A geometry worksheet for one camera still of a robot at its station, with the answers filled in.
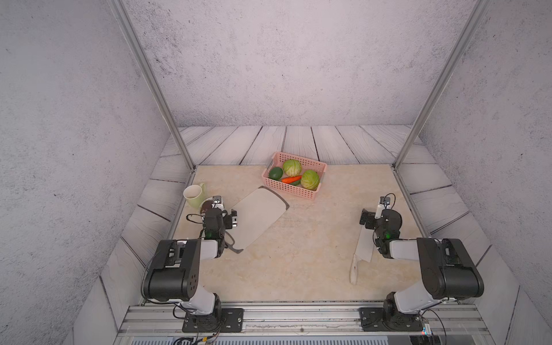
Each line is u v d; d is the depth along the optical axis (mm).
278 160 1200
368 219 867
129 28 740
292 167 1111
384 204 806
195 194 981
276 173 1127
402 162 1195
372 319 720
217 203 814
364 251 930
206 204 959
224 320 724
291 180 1116
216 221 734
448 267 501
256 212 1046
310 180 1046
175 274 449
